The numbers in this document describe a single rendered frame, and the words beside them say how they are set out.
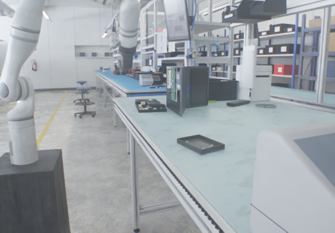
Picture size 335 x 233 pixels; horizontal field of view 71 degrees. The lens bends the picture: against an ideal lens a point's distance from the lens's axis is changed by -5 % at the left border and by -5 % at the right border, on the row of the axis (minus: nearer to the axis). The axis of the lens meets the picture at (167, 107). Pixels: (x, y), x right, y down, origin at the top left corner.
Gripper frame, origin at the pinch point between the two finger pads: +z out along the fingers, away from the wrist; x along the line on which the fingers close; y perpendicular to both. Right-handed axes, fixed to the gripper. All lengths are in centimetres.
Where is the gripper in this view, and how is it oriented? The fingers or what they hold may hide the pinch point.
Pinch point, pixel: (120, 73)
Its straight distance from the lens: 115.8
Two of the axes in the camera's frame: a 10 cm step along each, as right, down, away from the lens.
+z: -1.7, 6.1, 7.7
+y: 9.7, -0.4, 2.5
